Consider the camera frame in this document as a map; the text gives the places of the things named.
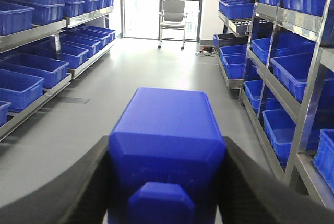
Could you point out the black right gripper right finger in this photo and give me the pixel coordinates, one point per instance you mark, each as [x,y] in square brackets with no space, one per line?
[261,198]

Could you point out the steel rack with slanted shelves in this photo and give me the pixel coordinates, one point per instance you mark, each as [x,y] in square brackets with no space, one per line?
[232,24]
[88,16]
[305,119]
[34,29]

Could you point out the grey office chair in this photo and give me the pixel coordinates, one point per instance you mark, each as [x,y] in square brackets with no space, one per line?
[172,16]

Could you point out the blue plastic box with cap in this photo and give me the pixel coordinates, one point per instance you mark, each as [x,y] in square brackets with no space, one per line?
[167,130]

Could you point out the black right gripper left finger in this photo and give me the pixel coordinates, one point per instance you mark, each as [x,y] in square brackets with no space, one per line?
[65,198]

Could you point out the dark blue plastic bin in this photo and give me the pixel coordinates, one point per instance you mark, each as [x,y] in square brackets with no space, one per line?
[229,40]

